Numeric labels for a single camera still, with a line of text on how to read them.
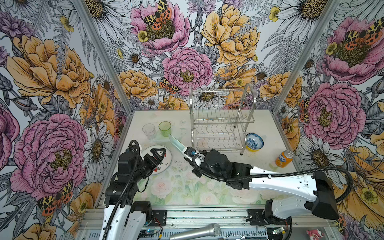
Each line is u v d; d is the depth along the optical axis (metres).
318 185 0.48
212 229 0.68
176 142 0.63
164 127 1.08
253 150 0.94
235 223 0.74
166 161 0.92
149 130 1.05
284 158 0.85
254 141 0.99
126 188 0.46
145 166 0.61
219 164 0.48
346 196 0.45
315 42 0.83
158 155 0.63
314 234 0.67
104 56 0.89
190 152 0.55
